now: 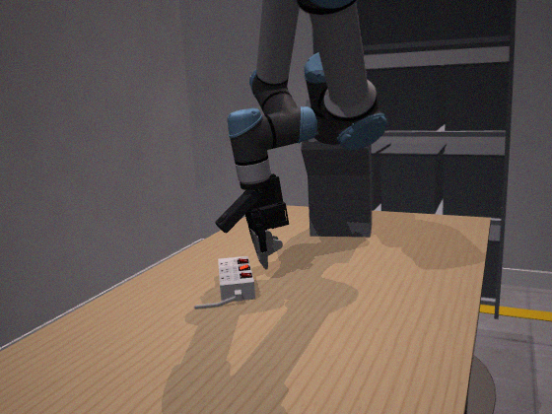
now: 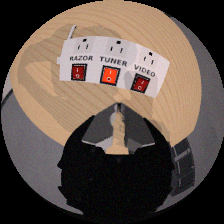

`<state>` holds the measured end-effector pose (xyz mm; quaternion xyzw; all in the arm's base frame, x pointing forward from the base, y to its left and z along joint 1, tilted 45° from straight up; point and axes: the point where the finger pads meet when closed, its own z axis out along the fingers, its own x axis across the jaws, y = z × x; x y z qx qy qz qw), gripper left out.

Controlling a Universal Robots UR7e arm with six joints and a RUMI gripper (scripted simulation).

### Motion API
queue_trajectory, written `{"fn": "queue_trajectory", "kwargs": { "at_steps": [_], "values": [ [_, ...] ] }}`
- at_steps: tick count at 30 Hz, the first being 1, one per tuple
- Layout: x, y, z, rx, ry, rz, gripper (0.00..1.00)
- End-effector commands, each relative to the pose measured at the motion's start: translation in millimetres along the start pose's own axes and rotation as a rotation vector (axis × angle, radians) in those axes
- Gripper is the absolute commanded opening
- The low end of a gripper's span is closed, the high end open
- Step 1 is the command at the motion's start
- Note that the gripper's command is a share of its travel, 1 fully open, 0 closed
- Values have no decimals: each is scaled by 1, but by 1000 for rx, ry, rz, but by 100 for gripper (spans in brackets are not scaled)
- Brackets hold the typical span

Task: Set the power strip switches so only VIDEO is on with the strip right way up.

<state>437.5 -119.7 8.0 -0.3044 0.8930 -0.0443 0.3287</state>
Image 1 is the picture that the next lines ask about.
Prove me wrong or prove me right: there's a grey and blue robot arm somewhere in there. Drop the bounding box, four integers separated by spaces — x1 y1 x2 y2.
228 0 387 184

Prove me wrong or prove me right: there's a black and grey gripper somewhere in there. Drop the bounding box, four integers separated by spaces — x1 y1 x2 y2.
240 173 289 270

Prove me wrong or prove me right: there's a white power strip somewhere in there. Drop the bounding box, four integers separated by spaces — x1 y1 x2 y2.
194 256 255 309

